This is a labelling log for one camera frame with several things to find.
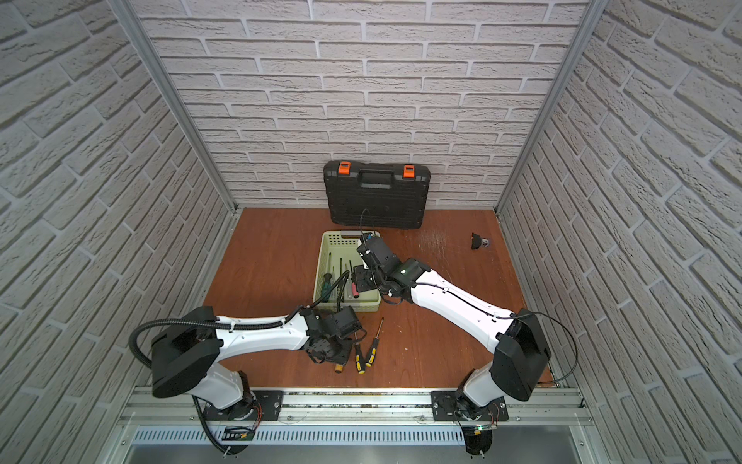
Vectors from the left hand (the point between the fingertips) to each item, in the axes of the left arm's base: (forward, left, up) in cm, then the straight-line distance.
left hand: (351, 357), depth 81 cm
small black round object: (+41, -47, +2) cm, 62 cm away
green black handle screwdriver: (+23, +10, +1) cm, 25 cm away
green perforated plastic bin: (+26, +7, 0) cm, 27 cm away
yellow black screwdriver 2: (+3, -7, 0) cm, 7 cm away
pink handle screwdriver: (+19, 0, +2) cm, 19 cm away
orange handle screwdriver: (-3, +3, +1) cm, 5 cm away
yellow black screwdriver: (-1, -2, +2) cm, 3 cm away
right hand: (+18, -3, +17) cm, 24 cm away
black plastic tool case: (+46, -7, +21) cm, 51 cm away
